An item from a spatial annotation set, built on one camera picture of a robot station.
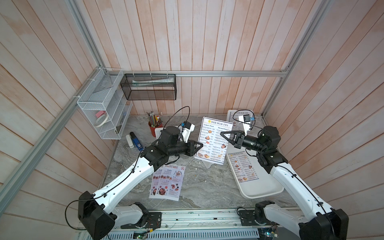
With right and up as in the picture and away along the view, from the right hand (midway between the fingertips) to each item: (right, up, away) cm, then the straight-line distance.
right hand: (220, 134), depth 67 cm
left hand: (-9, -6, +2) cm, 11 cm away
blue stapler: (-51, -6, +33) cm, 61 cm away
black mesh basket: (-41, +31, +29) cm, 59 cm away
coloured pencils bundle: (-38, +8, +33) cm, 52 cm away
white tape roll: (-63, +7, +13) cm, 65 cm away
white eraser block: (-56, -6, +34) cm, 65 cm away
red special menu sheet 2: (-25, -29, +18) cm, 43 cm away
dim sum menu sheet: (-3, -5, +1) cm, 6 cm away
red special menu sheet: (-35, -31, +17) cm, 49 cm away
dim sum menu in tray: (+19, -21, +23) cm, 37 cm away
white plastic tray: (+24, -28, +19) cm, 41 cm away
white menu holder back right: (-3, -19, +22) cm, 29 cm away
